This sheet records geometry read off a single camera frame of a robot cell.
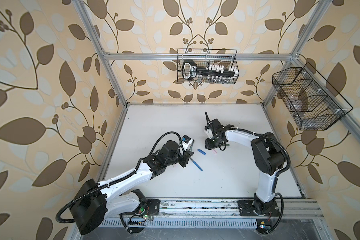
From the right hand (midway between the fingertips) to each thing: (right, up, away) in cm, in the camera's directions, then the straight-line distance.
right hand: (209, 147), depth 96 cm
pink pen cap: (+3, -2, -2) cm, 4 cm away
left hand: (-11, +1, -18) cm, 21 cm away
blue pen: (-6, -12, -8) cm, 15 cm away
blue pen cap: (-4, -3, -2) cm, 6 cm away
